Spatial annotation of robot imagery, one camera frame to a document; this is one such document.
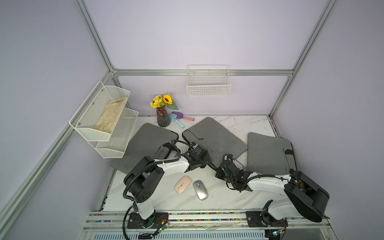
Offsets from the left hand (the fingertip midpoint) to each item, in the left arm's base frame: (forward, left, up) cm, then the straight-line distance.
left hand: (205, 159), depth 92 cm
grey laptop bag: (+16, +40, -2) cm, 43 cm away
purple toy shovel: (+42, +19, -2) cm, 46 cm away
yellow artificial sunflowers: (+31, +30, +22) cm, 48 cm away
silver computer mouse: (-18, +3, -2) cm, 18 cm away
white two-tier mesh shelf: (+5, +56, +9) cm, 57 cm away
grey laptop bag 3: (+3, -42, 0) cm, 42 cm away
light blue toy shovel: (+39, +25, -1) cm, 46 cm away
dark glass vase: (+33, +31, +5) cm, 46 cm away
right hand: (-7, -7, -3) cm, 10 cm away
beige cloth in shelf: (+14, +53, +26) cm, 61 cm away
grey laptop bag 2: (+16, -8, 0) cm, 17 cm away
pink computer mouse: (-15, +13, -2) cm, 20 cm away
